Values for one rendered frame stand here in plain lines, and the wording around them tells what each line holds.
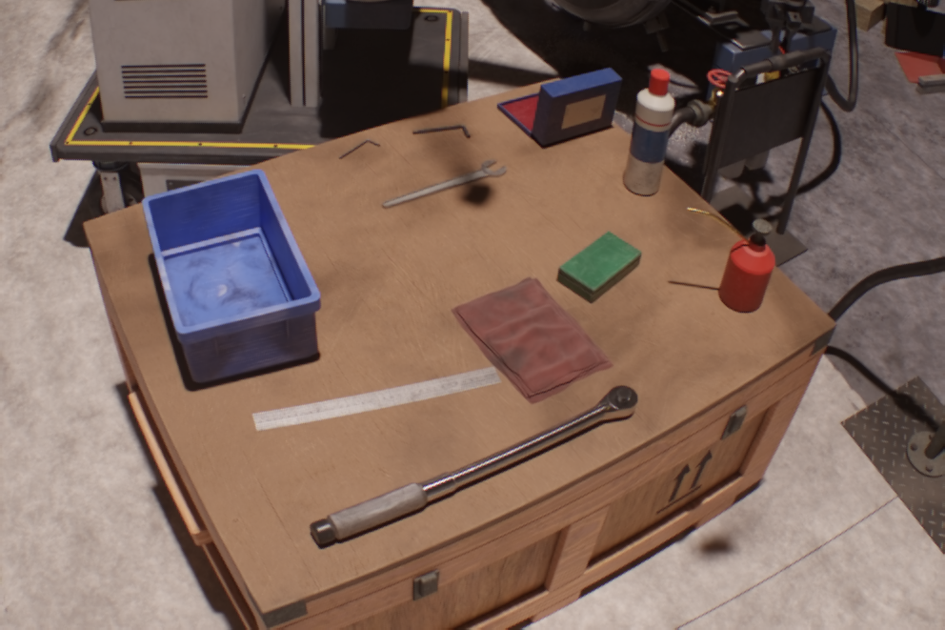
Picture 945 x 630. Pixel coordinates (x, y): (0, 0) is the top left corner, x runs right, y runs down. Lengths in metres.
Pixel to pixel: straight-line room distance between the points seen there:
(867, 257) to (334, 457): 1.67
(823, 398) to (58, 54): 2.59
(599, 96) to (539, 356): 0.58
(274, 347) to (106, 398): 0.75
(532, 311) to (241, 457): 0.47
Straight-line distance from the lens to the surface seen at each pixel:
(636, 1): 2.47
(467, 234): 1.51
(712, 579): 1.72
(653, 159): 1.60
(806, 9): 2.23
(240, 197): 1.46
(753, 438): 1.65
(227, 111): 2.00
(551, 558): 1.43
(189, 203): 1.44
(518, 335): 1.33
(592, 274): 1.43
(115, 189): 2.20
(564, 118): 1.69
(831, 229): 2.55
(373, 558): 1.12
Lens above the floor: 1.44
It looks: 40 degrees down
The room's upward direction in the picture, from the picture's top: 3 degrees clockwise
